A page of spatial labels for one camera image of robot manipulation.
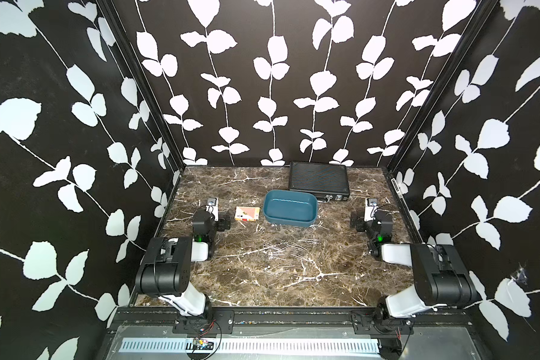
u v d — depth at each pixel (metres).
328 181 1.38
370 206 0.81
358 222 0.86
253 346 0.70
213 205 0.82
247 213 1.01
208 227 0.72
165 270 0.45
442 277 0.46
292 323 0.75
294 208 1.08
